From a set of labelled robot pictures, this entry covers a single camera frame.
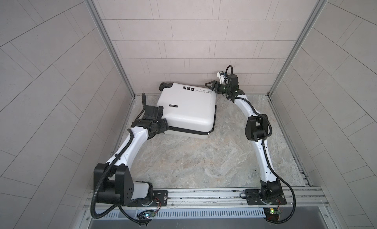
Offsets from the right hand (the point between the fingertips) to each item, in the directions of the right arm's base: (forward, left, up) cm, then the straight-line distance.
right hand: (207, 85), depth 99 cm
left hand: (-26, +28, -5) cm, 38 cm away
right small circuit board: (-70, -23, -20) cm, 77 cm away
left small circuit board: (-68, +33, -15) cm, 77 cm away
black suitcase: (-20, +13, -2) cm, 24 cm away
